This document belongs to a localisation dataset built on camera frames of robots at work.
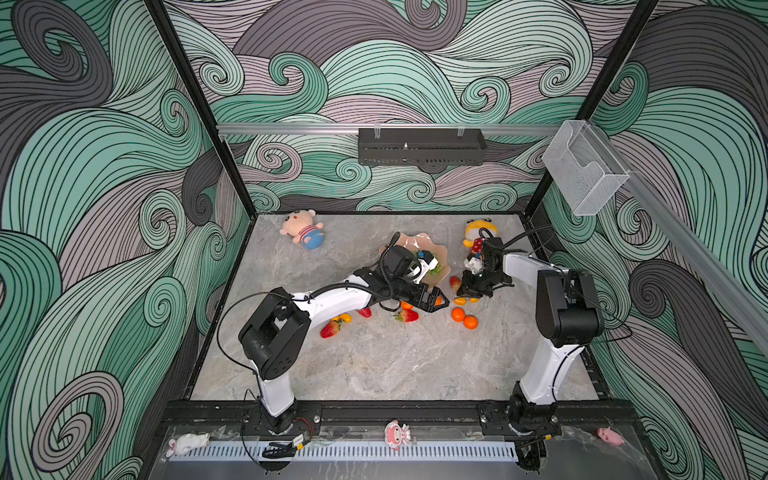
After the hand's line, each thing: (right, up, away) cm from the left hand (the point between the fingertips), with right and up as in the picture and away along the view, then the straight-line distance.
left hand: (439, 297), depth 80 cm
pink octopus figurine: (-13, -30, -12) cm, 34 cm away
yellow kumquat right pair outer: (+14, -4, +13) cm, 20 cm away
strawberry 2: (-8, -8, +10) cm, 14 cm away
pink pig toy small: (+39, -31, -11) cm, 51 cm away
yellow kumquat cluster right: (-27, -8, +10) cm, 30 cm away
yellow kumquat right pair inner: (+10, -4, +14) cm, 17 cm away
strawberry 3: (-21, -7, +12) cm, 25 cm away
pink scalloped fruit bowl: (0, +15, +26) cm, 30 cm away
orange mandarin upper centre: (-10, -1, -6) cm, 11 cm away
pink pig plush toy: (-46, +21, +28) cm, 58 cm away
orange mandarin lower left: (+8, -7, +10) cm, 15 cm away
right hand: (+11, -2, +16) cm, 19 cm away
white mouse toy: (-62, -32, -12) cm, 71 cm away
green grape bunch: (-1, +8, -4) cm, 9 cm away
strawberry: (+9, +2, +17) cm, 19 cm away
